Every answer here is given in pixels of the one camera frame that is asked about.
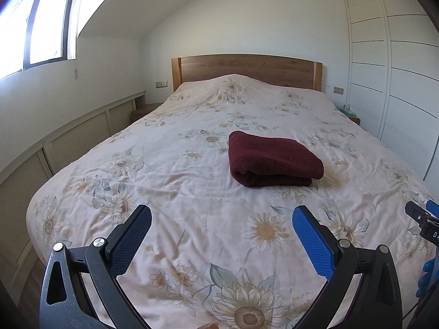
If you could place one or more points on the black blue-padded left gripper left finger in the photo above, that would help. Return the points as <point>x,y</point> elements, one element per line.
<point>64,300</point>

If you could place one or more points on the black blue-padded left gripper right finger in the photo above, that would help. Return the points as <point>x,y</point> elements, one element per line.
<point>377,302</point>

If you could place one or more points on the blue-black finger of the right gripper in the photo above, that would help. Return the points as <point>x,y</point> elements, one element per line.
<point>428,224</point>

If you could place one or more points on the dark red knitted sweater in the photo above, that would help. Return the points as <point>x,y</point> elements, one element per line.
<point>257,161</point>

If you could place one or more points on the blue gloved hand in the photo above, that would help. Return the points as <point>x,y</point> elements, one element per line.
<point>423,283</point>

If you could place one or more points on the beige louvered low cabinet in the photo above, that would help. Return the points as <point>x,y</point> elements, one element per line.
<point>22,178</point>

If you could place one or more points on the right wooden nightstand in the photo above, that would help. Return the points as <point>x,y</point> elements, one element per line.
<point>350,115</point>

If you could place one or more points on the wooden nightstand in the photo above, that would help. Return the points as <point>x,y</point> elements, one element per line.
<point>143,111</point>
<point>350,115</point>

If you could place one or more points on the floral pink bed duvet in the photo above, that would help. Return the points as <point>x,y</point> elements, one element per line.
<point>218,251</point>

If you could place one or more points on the white wardrobe with panel doors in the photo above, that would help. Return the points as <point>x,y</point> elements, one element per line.
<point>393,79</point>

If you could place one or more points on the wooden bed headboard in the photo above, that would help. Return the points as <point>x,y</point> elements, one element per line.
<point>274,70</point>

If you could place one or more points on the left wooden nightstand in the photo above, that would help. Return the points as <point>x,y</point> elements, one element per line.
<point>143,111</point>

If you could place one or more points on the dark framed window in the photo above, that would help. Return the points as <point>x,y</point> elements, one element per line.
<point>34,33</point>

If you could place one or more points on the right wall switch plate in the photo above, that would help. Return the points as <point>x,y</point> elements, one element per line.
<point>338,90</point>

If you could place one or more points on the wall switch plate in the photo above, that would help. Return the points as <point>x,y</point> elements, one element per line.
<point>161,84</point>
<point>338,90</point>

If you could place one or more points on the left wall switch plate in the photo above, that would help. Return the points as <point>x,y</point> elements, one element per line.
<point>161,84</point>

